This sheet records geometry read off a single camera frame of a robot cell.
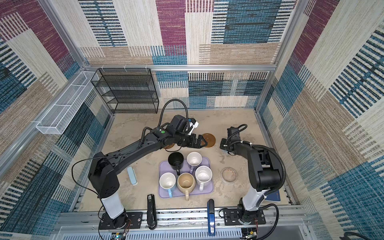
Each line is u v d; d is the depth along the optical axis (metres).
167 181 0.82
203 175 0.87
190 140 0.70
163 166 0.91
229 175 0.88
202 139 0.70
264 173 0.48
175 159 0.87
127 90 1.08
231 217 0.73
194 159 0.91
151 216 0.71
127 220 0.72
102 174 0.45
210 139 0.99
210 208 0.73
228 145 0.76
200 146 0.70
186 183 0.84
